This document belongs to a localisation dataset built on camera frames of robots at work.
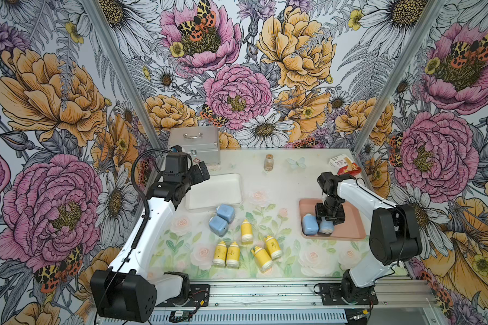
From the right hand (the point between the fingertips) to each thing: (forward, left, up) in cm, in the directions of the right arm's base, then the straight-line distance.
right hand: (326, 225), depth 85 cm
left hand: (+14, +52, +18) cm, 57 cm away
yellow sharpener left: (-11, +38, +2) cm, 40 cm away
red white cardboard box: (+35, -19, -2) cm, 40 cm away
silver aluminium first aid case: (+44, +55, +9) cm, 71 cm away
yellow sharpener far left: (-10, +43, +2) cm, 44 cm away
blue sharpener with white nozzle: (-1, +1, +1) cm, 2 cm away
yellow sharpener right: (-9, +23, +2) cm, 25 cm away
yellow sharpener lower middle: (-13, +28, +1) cm, 30 cm away
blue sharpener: (+7, +42, +1) cm, 43 cm away
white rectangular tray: (+25, +46, -6) cm, 53 cm away
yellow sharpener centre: (-2, +33, +1) cm, 33 cm away
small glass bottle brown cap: (+37, +20, -2) cm, 43 cm away
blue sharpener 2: (+1, +45, +2) cm, 45 cm away
